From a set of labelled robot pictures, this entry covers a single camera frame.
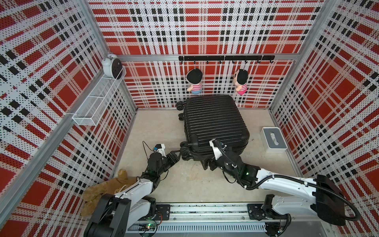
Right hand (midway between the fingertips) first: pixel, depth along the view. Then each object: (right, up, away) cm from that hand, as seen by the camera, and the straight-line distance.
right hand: (208, 151), depth 76 cm
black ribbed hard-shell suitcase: (+2, +18, +11) cm, 21 cm away
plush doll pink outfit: (+23, +44, +19) cm, 53 cm away
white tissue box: (+45, +4, +20) cm, 49 cm away
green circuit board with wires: (-28, -35, -6) cm, 46 cm away
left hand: (-15, -3, +11) cm, 19 cm away
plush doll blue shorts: (-8, +44, +18) cm, 48 cm away
